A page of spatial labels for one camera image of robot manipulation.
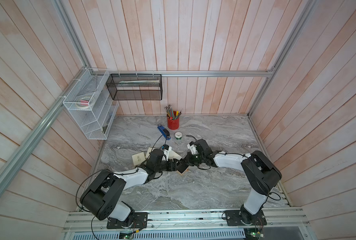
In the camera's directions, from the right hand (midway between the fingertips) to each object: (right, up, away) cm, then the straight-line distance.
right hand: (180, 161), depth 90 cm
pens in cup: (-6, +30, +15) cm, 34 cm away
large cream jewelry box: (-5, +3, +3) cm, 6 cm away
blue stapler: (-11, +18, +14) cm, 25 cm away
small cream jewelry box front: (-27, +1, +2) cm, 27 cm away
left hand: (-2, -1, -3) cm, 4 cm away
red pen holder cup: (-5, +23, +19) cm, 30 cm away
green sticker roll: (-1, +15, +14) cm, 21 cm away
